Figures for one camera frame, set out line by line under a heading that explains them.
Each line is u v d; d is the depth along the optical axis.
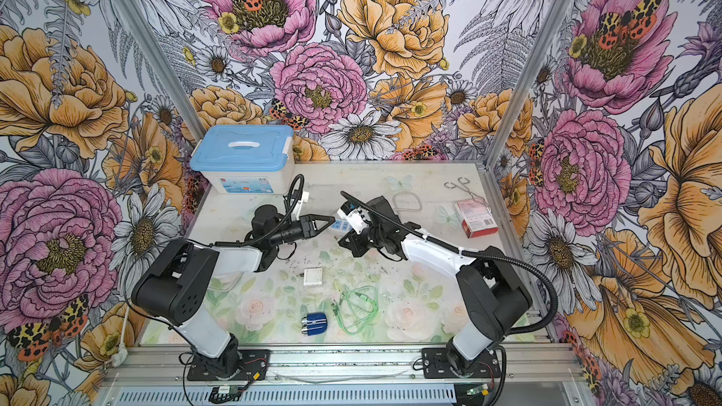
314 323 0.79
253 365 0.75
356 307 0.85
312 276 0.88
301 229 0.78
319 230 0.80
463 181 1.15
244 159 1.05
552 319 0.43
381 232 0.68
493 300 0.45
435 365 0.73
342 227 0.99
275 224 0.74
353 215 0.77
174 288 0.48
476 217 1.00
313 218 0.81
